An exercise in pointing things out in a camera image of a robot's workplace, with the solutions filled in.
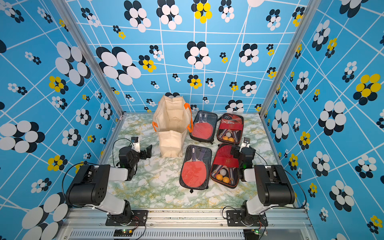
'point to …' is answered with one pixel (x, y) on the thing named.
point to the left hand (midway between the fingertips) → (146, 143)
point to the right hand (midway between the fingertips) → (244, 145)
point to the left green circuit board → (123, 232)
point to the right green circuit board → (251, 234)
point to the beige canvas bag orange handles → (172, 118)
